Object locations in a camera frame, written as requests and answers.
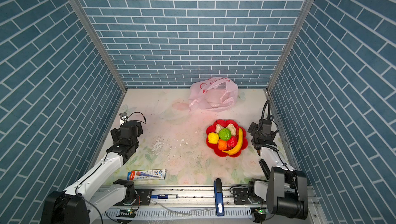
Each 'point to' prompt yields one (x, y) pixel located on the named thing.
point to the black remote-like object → (265, 169)
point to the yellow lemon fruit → (213, 138)
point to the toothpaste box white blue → (147, 174)
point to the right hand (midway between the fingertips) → (262, 128)
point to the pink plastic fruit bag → (212, 94)
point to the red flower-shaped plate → (212, 129)
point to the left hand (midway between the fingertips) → (130, 125)
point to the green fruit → (225, 134)
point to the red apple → (232, 142)
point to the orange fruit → (222, 144)
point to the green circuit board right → (263, 211)
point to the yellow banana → (232, 152)
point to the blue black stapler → (217, 184)
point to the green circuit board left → (128, 212)
